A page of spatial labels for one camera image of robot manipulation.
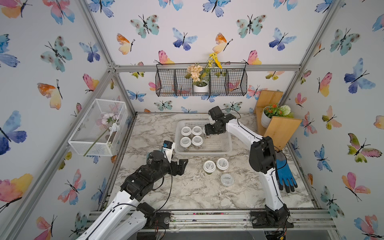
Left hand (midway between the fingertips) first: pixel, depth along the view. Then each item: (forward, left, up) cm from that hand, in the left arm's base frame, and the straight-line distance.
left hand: (181, 157), depth 73 cm
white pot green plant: (+28, -54, +3) cm, 60 cm away
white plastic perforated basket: (+21, -24, -20) cm, 38 cm away
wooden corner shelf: (+16, -54, 0) cm, 56 cm away
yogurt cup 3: (+19, -1, -14) cm, 23 cm away
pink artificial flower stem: (+16, +35, +10) cm, 40 cm away
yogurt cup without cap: (-6, -24, -16) cm, 29 cm away
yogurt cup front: (+19, -8, -14) cm, 25 cm away
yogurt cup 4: (+1, -15, -14) cm, 20 cm away
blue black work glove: (-2, -58, -19) cm, 61 cm away
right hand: (+26, -17, -11) cm, 33 cm away
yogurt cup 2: (+26, -8, -13) cm, 30 cm away
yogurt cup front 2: (+3, -22, -15) cm, 27 cm away
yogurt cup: (+26, -1, -13) cm, 29 cm away
